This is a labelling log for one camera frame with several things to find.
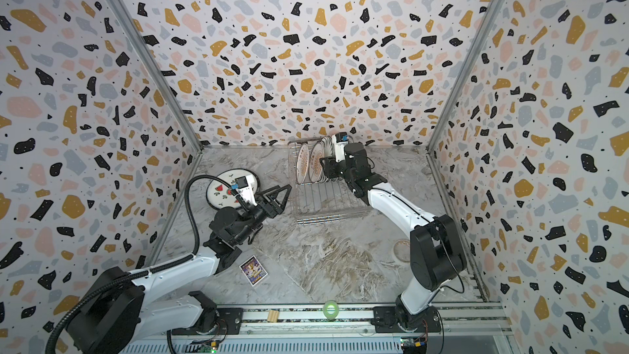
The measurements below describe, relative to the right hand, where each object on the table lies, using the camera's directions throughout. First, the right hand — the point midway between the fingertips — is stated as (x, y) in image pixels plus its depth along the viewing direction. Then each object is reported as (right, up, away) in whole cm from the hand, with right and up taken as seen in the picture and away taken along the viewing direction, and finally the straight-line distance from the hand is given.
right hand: (322, 153), depth 84 cm
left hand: (-11, -10, -12) cm, 19 cm away
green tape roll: (+2, -51, -9) cm, 51 cm away
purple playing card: (-23, -40, -2) cm, 46 cm away
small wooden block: (-15, -50, -10) cm, 53 cm away
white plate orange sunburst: (-10, -3, +26) cm, 28 cm away
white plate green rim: (-1, +3, +21) cm, 22 cm away
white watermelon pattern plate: (-44, -16, +19) cm, 50 cm away
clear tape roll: (+29, -35, +6) cm, 46 cm away
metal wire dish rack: (-2, -17, +17) cm, 24 cm away
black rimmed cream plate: (-44, -16, +19) cm, 50 cm away
